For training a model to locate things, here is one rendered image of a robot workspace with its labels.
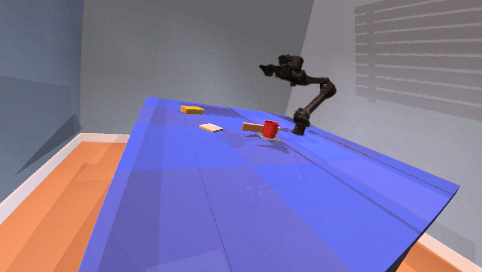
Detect red cup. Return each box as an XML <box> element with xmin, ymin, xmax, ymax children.
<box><xmin>262</xmin><ymin>120</ymin><xmax>280</xmax><ymax>139</ymax></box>

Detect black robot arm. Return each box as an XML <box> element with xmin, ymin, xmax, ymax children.
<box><xmin>278</xmin><ymin>54</ymin><xmax>337</xmax><ymax>136</ymax></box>

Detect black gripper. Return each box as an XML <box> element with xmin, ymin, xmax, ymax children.
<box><xmin>259</xmin><ymin>64</ymin><xmax>293</xmax><ymax>81</ymax></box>

